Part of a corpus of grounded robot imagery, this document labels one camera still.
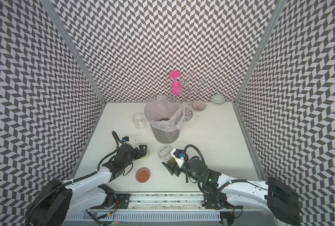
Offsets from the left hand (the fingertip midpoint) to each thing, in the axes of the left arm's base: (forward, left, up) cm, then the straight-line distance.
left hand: (141, 149), depth 88 cm
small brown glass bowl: (+37, -41, 0) cm, 55 cm away
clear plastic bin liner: (+22, -15, +11) cm, 29 cm away
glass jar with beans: (-11, -16, +17) cm, 26 cm away
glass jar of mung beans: (+18, +3, +4) cm, 19 cm away
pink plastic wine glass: (+37, -23, +18) cm, 47 cm away
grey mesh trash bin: (+6, -15, +6) cm, 17 cm away
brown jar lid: (-15, -2, -3) cm, 15 cm away
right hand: (-10, -18, +11) cm, 23 cm away
